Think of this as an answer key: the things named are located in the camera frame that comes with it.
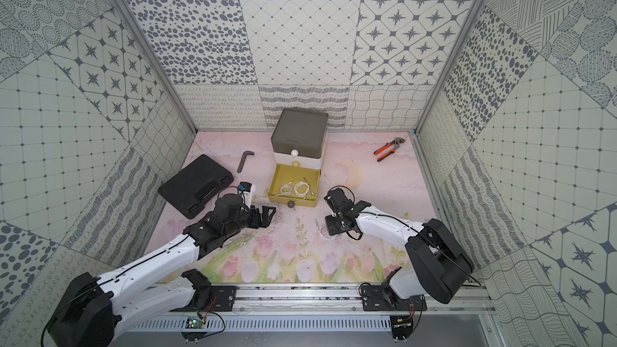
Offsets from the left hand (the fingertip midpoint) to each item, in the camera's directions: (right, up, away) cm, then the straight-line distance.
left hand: (265, 203), depth 82 cm
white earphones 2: (+5, +3, +16) cm, 17 cm away
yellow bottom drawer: (+4, +8, +19) cm, 21 cm away
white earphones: (+12, +3, +17) cm, 21 cm away
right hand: (+25, -10, +5) cm, 28 cm away
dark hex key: (-17, +14, +28) cm, 35 cm away
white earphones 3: (+19, -11, +6) cm, 23 cm away
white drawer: (+11, +15, +13) cm, 22 cm away
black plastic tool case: (-34, +3, +13) cm, 37 cm away
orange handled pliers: (+51, +21, +32) cm, 64 cm away
